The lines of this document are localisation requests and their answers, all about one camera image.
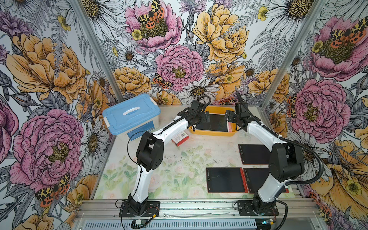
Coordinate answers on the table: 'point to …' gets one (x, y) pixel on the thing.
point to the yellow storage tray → (219, 110)
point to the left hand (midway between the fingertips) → (202, 121)
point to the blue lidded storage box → (129, 120)
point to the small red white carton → (180, 138)
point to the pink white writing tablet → (218, 122)
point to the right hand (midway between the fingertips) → (231, 118)
